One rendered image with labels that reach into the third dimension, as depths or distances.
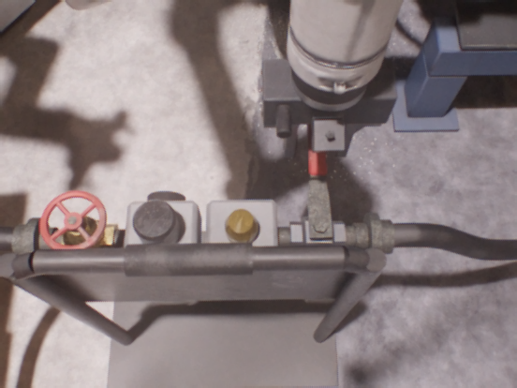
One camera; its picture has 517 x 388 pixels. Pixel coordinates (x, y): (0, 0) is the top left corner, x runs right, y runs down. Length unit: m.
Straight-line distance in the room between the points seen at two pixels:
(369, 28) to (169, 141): 0.84
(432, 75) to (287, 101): 0.62
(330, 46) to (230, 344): 0.73
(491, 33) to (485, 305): 0.51
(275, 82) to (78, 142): 0.78
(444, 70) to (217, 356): 0.68
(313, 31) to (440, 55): 0.66
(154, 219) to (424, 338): 0.66
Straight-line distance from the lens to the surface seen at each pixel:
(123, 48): 1.38
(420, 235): 0.69
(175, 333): 1.09
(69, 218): 0.64
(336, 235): 0.67
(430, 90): 1.19
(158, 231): 0.61
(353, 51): 0.46
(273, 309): 1.09
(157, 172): 1.20
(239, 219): 0.61
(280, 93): 0.55
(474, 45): 1.09
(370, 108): 0.57
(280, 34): 1.36
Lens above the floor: 1.08
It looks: 68 degrees down
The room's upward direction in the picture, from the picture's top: straight up
